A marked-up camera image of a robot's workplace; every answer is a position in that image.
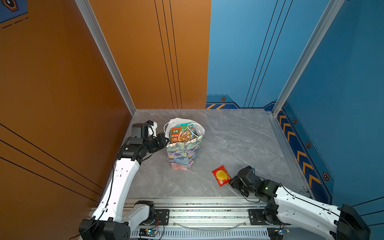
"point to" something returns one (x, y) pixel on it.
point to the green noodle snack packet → (183, 133)
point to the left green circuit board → (148, 232)
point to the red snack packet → (221, 175)
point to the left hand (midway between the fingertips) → (169, 138)
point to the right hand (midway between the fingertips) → (227, 185)
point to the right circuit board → (276, 233)
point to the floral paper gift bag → (182, 155)
